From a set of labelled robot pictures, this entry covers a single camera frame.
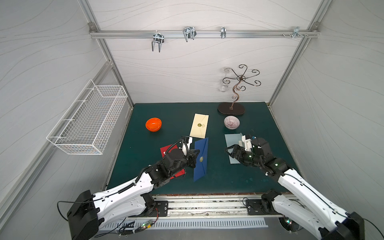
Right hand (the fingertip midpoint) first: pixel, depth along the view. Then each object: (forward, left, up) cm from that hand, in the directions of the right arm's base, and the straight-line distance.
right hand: (228, 152), depth 77 cm
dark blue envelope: (-7, +14, -7) cm, 17 cm away
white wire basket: (+1, +69, +16) cm, 70 cm away
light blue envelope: (+18, -6, -17) cm, 25 cm away
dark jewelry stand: (+46, -6, -14) cm, 48 cm away
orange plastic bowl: (+25, +49, -11) cm, 56 cm away
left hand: (-2, +15, +3) cm, 15 cm away
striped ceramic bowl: (+31, -7, -14) cm, 35 cm away
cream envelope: (+28, +16, -15) cm, 36 cm away
